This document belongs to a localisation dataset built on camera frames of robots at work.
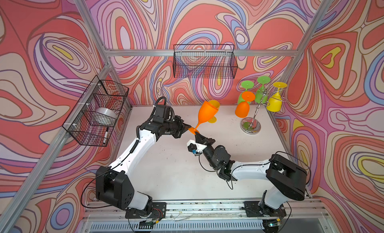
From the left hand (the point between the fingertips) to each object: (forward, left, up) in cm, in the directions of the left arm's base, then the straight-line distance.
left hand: (193, 124), depth 76 cm
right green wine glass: (+18, -39, +4) cm, 43 cm away
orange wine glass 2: (+15, -30, -4) cm, 33 cm away
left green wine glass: (+26, -32, +5) cm, 42 cm away
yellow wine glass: (+25, -16, -11) cm, 32 cm away
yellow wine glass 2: (+19, -50, -3) cm, 53 cm away
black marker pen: (-6, +43, -1) cm, 44 cm away
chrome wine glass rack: (+17, -42, -24) cm, 51 cm away
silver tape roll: (0, +43, +7) cm, 44 cm away
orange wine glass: (+2, -7, +7) cm, 10 cm away
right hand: (-3, -3, -4) cm, 6 cm away
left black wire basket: (+16, +52, +7) cm, 55 cm away
